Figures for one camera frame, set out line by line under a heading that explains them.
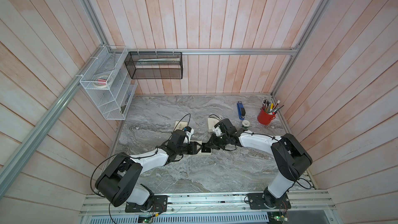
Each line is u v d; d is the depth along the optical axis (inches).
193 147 30.0
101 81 29.3
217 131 33.3
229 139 27.7
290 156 18.9
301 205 29.3
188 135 31.9
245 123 39.7
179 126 38.9
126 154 18.9
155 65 41.1
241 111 41.7
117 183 16.9
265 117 38.7
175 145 27.0
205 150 35.2
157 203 28.9
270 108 38.9
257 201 28.6
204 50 38.5
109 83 28.7
